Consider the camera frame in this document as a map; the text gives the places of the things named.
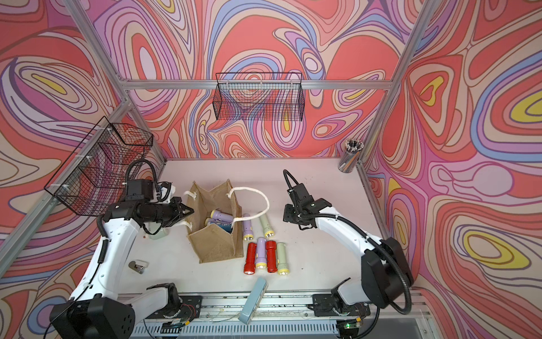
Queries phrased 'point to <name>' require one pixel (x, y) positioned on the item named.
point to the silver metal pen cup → (350, 155)
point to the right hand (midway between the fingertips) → (290, 221)
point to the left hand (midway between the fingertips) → (195, 210)
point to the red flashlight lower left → (250, 265)
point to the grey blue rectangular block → (253, 301)
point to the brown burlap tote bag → (213, 244)
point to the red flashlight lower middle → (271, 247)
